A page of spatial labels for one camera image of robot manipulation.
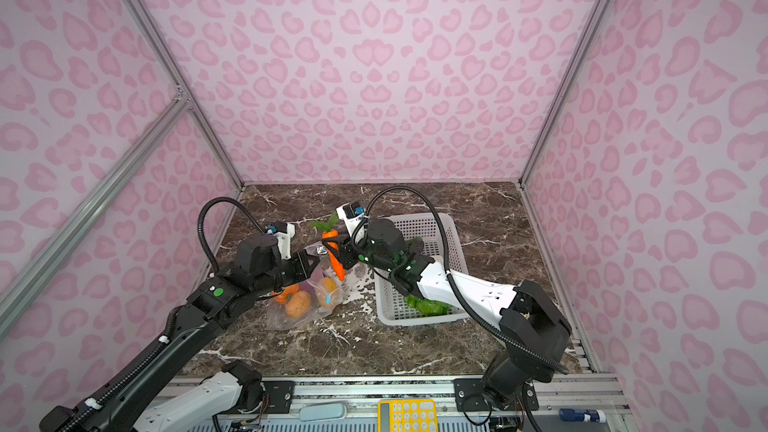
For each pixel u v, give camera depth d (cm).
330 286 84
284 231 68
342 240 66
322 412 69
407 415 69
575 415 69
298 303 84
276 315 86
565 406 73
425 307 86
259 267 56
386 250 59
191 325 47
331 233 71
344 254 66
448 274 53
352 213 64
